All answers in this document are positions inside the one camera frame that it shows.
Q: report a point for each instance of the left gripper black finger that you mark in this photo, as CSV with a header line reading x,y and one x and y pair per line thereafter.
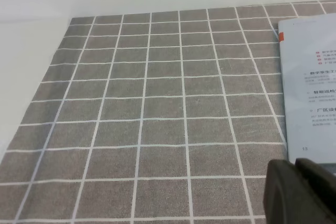
x,y
303,192

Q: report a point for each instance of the white logistics brochure book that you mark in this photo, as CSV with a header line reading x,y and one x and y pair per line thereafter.
x,y
307,58

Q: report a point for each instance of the grey checked tablecloth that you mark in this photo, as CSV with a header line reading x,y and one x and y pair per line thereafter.
x,y
167,117

